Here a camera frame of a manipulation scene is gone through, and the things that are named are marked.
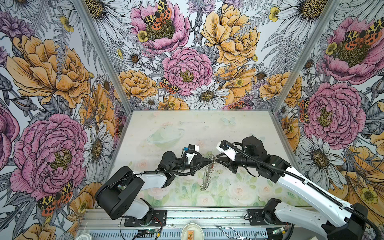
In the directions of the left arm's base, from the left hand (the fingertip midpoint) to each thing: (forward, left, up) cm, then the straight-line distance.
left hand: (211, 163), depth 72 cm
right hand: (0, -3, +2) cm, 4 cm away
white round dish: (-25, +9, -17) cm, 32 cm away
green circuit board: (-25, +31, -22) cm, 45 cm away
